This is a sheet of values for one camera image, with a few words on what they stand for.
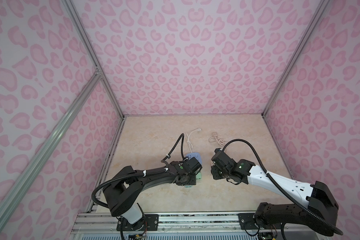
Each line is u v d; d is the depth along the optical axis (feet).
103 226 2.36
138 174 1.57
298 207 1.31
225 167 1.98
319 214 1.25
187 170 2.16
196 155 3.06
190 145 3.26
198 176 2.86
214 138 3.39
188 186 2.75
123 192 1.43
